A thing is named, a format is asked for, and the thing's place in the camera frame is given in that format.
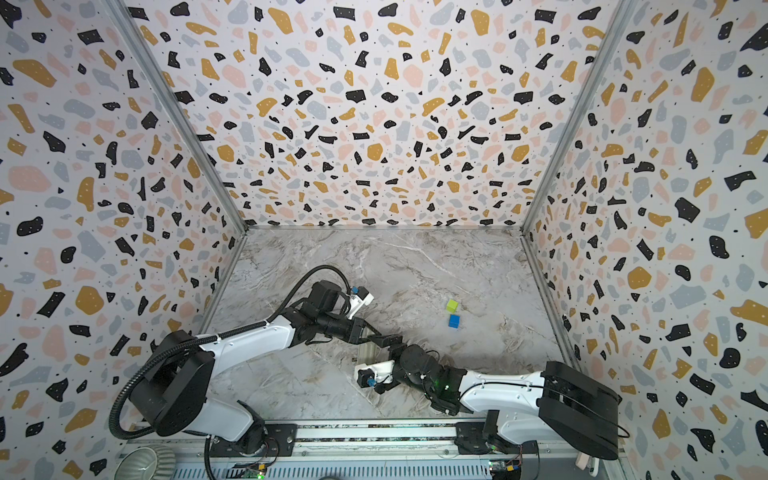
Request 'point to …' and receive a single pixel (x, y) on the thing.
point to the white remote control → (370, 353)
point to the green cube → (452, 306)
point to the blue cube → (454, 321)
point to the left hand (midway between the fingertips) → (379, 333)
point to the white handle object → (584, 461)
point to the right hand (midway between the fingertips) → (367, 344)
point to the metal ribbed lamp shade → (154, 462)
